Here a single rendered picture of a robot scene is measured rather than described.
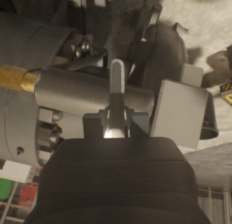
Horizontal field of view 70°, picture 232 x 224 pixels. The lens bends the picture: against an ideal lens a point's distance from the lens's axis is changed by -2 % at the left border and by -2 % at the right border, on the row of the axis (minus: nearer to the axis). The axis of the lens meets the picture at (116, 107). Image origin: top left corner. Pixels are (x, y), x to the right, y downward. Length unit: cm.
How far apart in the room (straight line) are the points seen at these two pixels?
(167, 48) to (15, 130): 46
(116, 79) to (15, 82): 22
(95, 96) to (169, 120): 12
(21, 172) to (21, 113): 391
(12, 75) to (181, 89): 28
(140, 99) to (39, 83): 17
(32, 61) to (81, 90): 27
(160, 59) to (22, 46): 38
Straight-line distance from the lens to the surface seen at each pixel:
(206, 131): 173
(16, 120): 53
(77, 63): 43
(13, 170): 443
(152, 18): 41
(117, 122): 17
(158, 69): 41
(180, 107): 29
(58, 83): 29
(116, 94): 16
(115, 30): 119
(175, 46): 48
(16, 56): 55
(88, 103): 28
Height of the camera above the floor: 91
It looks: 26 degrees down
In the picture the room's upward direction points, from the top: 168 degrees counter-clockwise
